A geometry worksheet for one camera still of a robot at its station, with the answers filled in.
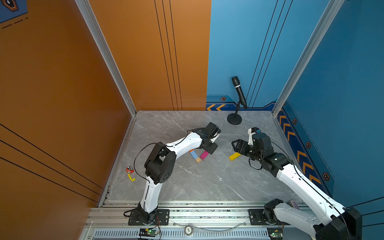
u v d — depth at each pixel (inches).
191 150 24.8
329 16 28.5
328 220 15.3
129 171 34.2
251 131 28.3
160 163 20.5
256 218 28.5
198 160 36.2
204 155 36.8
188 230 25.8
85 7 27.4
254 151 25.3
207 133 28.5
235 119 45.4
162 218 29.2
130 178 33.6
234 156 36.8
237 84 38.0
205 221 28.6
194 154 37.3
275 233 27.9
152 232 27.6
